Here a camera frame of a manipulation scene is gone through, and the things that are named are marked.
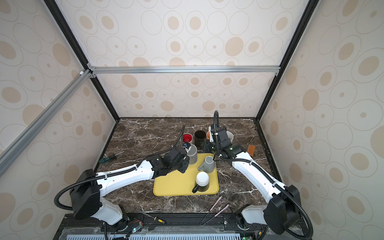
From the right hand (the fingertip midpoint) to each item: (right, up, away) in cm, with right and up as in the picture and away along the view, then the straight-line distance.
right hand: (204, 143), depth 81 cm
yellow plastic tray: (-15, -23, +4) cm, 28 cm away
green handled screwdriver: (-62, -11, +14) cm, 64 cm away
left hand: (-8, -8, -1) cm, 11 cm away
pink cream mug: (+1, +5, -8) cm, 10 cm away
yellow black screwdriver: (-25, -37, -7) cm, 45 cm away
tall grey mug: (-6, -6, -2) cm, 9 cm away
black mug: (-2, +3, +20) cm, 21 cm away
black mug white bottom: (-1, -20, -4) cm, 20 cm away
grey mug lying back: (+2, -13, +6) cm, 15 cm away
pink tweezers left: (+5, -32, -2) cm, 33 cm away
